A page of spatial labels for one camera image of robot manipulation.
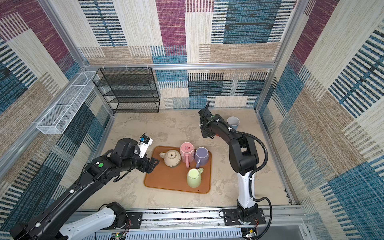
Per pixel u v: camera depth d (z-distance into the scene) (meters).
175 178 0.87
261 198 0.67
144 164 0.64
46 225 0.39
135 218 0.75
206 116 0.78
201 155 0.87
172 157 0.85
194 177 0.77
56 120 0.71
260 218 0.74
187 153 0.84
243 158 0.55
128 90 1.10
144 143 0.63
